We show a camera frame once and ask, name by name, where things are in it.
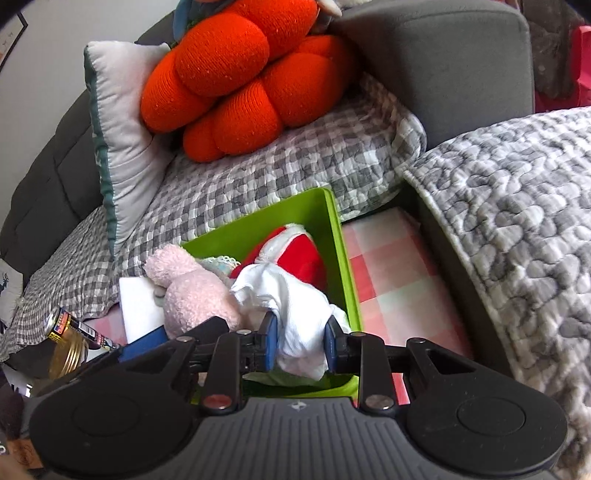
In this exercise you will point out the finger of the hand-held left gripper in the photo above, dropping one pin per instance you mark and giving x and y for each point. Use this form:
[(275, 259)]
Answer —
[(143, 345)]

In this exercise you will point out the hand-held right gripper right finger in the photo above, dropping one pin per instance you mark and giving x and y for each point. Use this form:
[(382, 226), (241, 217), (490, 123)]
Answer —
[(330, 347)]

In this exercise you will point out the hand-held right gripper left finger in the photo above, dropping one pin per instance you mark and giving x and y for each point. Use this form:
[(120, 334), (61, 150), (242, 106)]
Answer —
[(270, 341)]

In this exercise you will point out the white cloth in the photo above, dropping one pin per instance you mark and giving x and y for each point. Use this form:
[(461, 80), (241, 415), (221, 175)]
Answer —
[(295, 314)]

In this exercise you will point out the pink plush toy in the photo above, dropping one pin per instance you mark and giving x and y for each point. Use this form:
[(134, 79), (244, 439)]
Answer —
[(194, 295)]

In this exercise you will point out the blue orange checkered doll dress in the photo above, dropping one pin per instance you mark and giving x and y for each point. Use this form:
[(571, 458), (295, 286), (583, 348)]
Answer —
[(221, 266)]

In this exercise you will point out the red santa plush toy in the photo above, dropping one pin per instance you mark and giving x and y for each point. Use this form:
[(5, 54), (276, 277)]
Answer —
[(295, 254)]

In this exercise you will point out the green plastic box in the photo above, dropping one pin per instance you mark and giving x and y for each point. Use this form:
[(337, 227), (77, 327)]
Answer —
[(307, 213)]

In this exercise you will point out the white foam block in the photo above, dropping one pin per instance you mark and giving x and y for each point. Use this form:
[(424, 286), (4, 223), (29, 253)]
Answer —
[(138, 304)]

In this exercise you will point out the glass jar with gold lid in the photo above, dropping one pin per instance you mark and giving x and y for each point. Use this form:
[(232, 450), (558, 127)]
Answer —
[(69, 356)]

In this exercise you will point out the white deer print cushion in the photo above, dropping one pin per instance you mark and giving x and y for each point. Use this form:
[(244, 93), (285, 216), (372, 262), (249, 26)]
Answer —
[(7, 286)]

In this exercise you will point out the grey checkered sofa cover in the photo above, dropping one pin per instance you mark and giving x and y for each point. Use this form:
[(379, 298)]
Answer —
[(277, 175)]

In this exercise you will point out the green and white pillow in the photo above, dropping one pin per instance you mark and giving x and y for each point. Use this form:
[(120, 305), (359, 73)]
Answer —
[(124, 138)]

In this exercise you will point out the grey patterned quilt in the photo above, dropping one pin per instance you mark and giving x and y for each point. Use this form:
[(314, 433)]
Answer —
[(508, 230)]

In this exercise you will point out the orange knot cushion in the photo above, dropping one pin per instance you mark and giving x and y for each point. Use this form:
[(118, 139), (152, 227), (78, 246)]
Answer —
[(240, 78)]

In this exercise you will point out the grey sofa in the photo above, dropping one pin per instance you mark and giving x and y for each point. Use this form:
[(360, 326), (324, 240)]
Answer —
[(438, 69)]

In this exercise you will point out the blue plush toy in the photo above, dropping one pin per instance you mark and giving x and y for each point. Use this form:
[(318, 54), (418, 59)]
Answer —
[(184, 16)]

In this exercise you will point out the white plush toy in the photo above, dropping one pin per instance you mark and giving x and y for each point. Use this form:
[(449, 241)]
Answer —
[(332, 7)]

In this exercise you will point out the dark grey cloth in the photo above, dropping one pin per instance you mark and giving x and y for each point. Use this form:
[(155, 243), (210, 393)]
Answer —
[(549, 55)]

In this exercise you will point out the red bag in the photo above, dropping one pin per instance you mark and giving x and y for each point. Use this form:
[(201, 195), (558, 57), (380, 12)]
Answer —
[(582, 69)]

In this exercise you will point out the framed wall picture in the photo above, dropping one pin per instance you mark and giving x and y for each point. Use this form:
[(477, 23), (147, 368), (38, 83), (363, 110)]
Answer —
[(9, 41)]

